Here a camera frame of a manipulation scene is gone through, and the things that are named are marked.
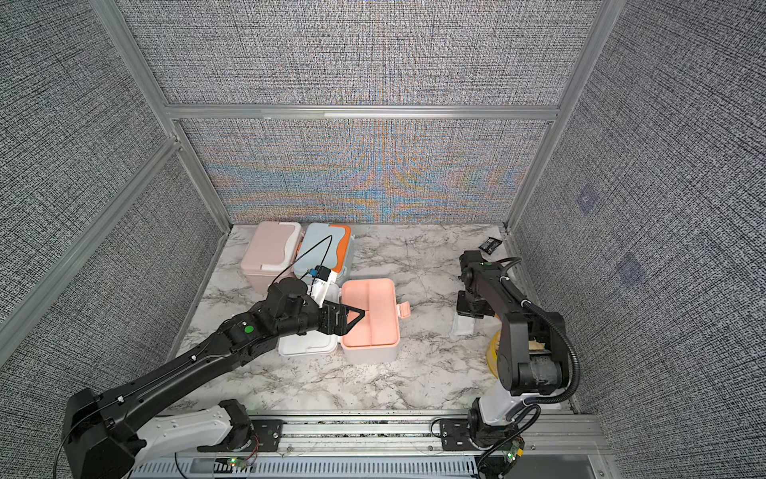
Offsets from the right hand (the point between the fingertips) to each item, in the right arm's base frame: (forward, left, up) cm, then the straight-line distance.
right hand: (476, 305), depth 89 cm
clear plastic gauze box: (-6, +4, -2) cm, 7 cm away
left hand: (-9, +34, +16) cm, 38 cm away
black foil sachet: (+29, -13, -6) cm, 32 cm away
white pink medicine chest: (-11, +31, +3) cm, 33 cm away
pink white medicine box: (+15, +63, +7) cm, 65 cm away
